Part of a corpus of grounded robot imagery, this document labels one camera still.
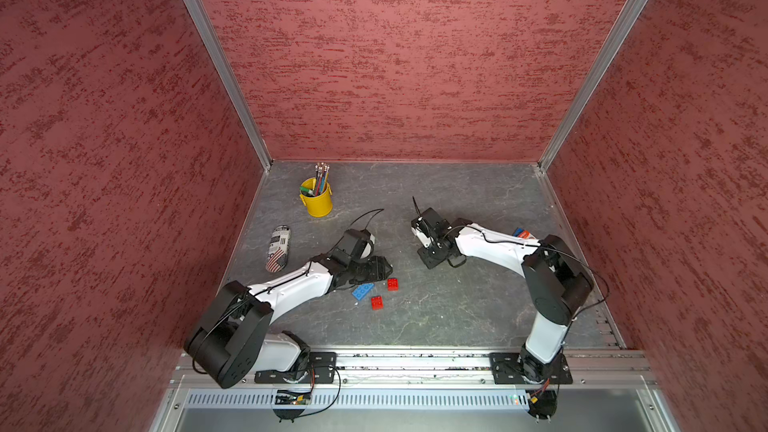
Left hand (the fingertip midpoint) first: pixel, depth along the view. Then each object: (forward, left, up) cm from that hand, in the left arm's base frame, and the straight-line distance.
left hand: (383, 277), depth 86 cm
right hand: (+7, -15, -2) cm, 17 cm away
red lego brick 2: (-7, +2, -3) cm, 8 cm away
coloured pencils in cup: (+29, +21, +12) cm, 38 cm away
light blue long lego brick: (-3, +6, -2) cm, 7 cm away
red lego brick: (-1, -3, -3) cm, 4 cm away
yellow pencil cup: (+27, +24, -2) cm, 36 cm away
